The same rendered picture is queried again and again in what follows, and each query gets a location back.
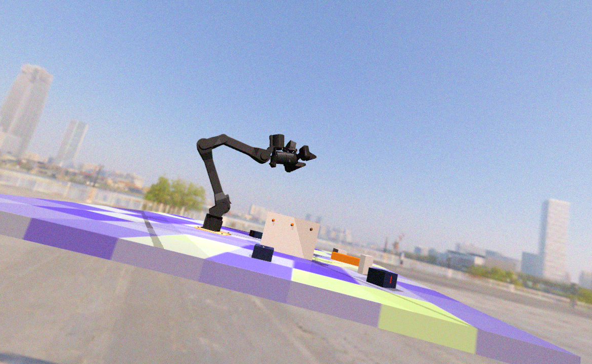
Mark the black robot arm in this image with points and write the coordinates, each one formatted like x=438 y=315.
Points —
x=213 y=219

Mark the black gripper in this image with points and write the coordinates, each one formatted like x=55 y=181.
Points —
x=292 y=163

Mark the orange rectangular block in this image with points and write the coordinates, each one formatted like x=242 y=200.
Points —
x=345 y=258

